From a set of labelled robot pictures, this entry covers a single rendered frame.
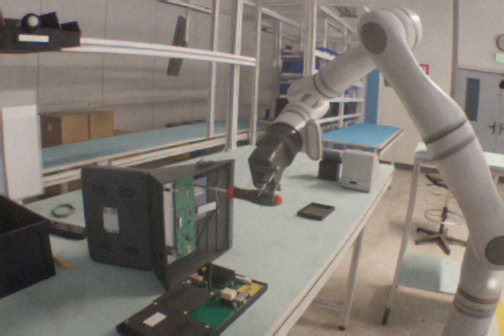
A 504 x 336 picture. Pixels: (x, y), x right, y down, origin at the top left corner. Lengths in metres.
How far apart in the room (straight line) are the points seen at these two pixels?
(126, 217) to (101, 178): 0.09
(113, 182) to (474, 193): 0.64
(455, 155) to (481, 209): 0.10
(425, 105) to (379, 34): 0.14
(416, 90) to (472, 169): 0.16
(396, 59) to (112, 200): 0.57
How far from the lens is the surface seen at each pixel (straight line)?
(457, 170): 0.62
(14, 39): 0.84
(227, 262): 0.79
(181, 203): 0.66
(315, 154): 0.74
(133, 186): 0.69
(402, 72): 0.61
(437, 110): 0.60
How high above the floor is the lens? 1.37
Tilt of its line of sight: 13 degrees down
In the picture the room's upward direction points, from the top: 2 degrees clockwise
